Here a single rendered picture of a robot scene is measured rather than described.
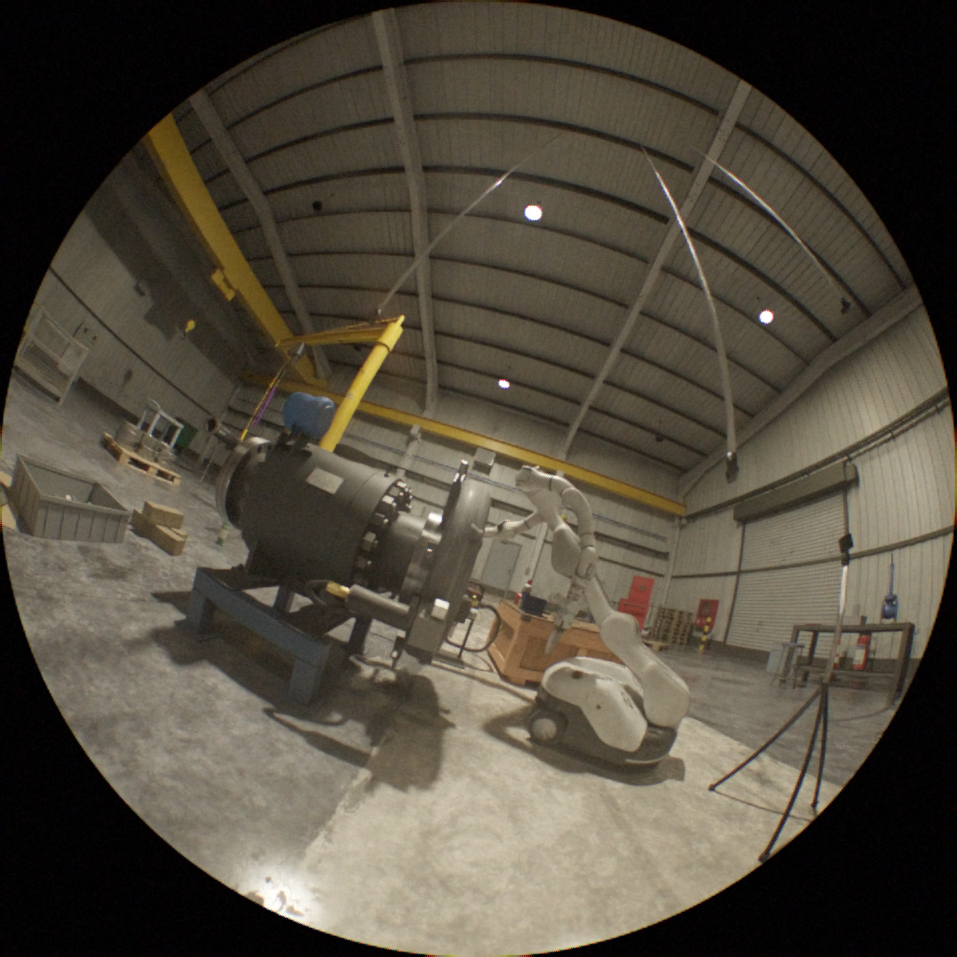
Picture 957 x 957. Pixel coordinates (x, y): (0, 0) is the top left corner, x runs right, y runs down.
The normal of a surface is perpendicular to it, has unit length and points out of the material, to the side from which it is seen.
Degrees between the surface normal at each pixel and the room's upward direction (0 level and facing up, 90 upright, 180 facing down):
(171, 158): 90
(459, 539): 73
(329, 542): 100
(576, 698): 88
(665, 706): 90
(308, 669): 90
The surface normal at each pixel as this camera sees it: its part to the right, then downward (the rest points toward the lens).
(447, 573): 0.14, -0.27
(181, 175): 0.95, 0.31
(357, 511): 0.20, -0.50
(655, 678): -0.55, -0.42
